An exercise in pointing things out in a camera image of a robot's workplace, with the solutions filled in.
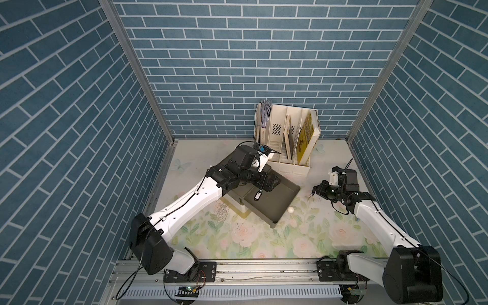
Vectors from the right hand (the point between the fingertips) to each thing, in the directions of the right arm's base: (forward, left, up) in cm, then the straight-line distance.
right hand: (316, 187), depth 86 cm
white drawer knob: (-15, +14, +6) cm, 21 cm away
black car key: (-9, +27, +4) cm, 28 cm away
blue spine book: (+26, +26, +19) cm, 41 cm away
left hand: (-6, +19, +14) cm, 25 cm away
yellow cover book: (+22, +4, +13) cm, 26 cm away
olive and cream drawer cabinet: (-11, +37, +3) cm, 38 cm away
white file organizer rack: (+26, +12, +10) cm, 30 cm away
